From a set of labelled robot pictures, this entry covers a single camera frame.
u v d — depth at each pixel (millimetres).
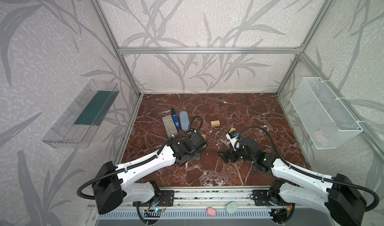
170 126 985
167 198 728
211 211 682
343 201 402
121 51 938
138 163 444
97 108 650
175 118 1006
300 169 496
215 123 1017
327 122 631
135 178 433
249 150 623
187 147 580
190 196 755
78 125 645
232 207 693
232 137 709
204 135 946
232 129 988
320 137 722
